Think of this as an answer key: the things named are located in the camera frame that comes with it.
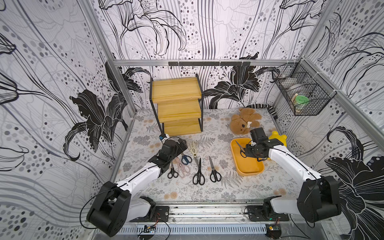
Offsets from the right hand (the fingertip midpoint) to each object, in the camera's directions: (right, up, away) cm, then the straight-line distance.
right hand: (250, 150), depth 88 cm
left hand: (-40, +2, 0) cm, 40 cm away
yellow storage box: (-3, -9, -2) cm, 10 cm away
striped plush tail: (+23, +30, +31) cm, 49 cm away
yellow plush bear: (+23, +6, +7) cm, 25 cm away
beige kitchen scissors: (-34, -1, +10) cm, 35 cm away
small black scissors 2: (-46, -14, -1) cm, 48 cm away
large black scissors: (-31, -15, -3) cm, 34 cm away
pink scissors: (-41, -12, +1) cm, 43 cm away
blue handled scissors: (-39, -7, +5) cm, 40 cm away
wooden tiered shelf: (-45, +29, +14) cm, 55 cm away
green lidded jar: (+23, +27, -11) cm, 37 cm away
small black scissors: (-5, -1, -2) cm, 6 cm away
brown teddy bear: (-2, +15, +11) cm, 19 cm away
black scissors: (-21, -15, -2) cm, 26 cm away
